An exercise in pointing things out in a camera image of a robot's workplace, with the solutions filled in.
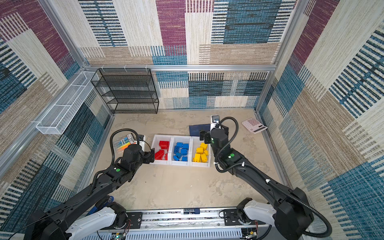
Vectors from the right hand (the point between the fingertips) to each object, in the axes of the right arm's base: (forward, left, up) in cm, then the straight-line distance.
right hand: (211, 127), depth 79 cm
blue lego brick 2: (0, +16, -24) cm, 29 cm away
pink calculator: (+18, -33, -22) cm, 44 cm away
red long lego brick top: (+4, +29, -21) cm, 36 cm away
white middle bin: (+5, +15, -17) cm, 23 cm away
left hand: (-5, +35, -8) cm, 36 cm away
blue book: (+18, +9, -24) cm, 31 cm away
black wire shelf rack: (+42, +56, -7) cm, 71 cm away
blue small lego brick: (-5, +16, -23) cm, 28 cm away
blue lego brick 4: (-5, +20, -22) cm, 30 cm away
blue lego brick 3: (+1, +21, -22) cm, 30 cm away
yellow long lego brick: (-6, +8, -20) cm, 22 cm away
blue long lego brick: (+4, +19, -23) cm, 30 cm away
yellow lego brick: (-6, +4, -22) cm, 23 cm away
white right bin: (+4, +8, -20) cm, 22 cm away
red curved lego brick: (-6, +26, -19) cm, 32 cm away
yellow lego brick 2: (0, +6, -23) cm, 23 cm away
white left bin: (+2, +33, -17) cm, 37 cm away
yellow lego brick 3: (+2, +3, -21) cm, 21 cm away
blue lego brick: (+2, +15, -21) cm, 26 cm away
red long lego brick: (-4, +31, -20) cm, 37 cm away
